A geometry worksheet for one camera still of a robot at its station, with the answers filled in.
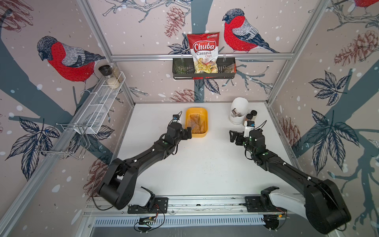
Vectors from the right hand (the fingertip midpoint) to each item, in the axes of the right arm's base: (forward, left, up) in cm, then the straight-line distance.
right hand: (237, 130), depth 87 cm
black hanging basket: (+32, +34, +22) cm, 52 cm away
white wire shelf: (+2, +77, +19) cm, 80 cm away
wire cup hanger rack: (-19, +81, +16) cm, 85 cm away
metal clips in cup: (+19, -2, -6) cm, 20 cm away
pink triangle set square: (+10, +20, -12) cm, 26 cm away
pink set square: (+14, +27, -12) cm, 33 cm away
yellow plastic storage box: (+24, +20, -11) cm, 33 cm away
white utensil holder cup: (+24, -6, -5) cm, 26 cm away
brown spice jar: (+14, -11, -3) cm, 18 cm away
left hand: (+1, +31, +2) cm, 31 cm away
